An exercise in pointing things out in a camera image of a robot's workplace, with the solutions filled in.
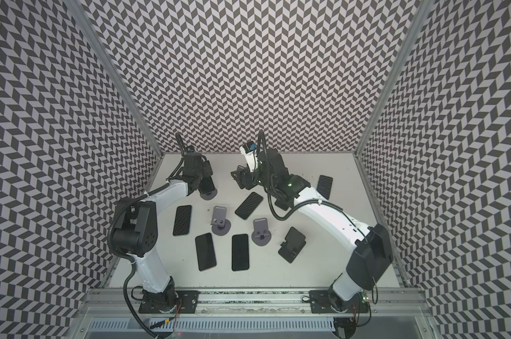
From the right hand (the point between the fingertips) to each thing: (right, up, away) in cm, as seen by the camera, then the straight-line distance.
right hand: (241, 172), depth 74 cm
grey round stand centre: (+7, -25, +8) cm, 28 cm away
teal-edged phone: (+1, -15, +22) cm, 27 cm away
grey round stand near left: (-10, -22, +12) cm, 27 cm away
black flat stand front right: (+20, -27, +6) cm, 34 cm away
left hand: (-21, +3, +23) cm, 31 cm away
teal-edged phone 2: (-28, -21, +16) cm, 38 cm away
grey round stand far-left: (-18, -11, +24) cm, 32 cm away
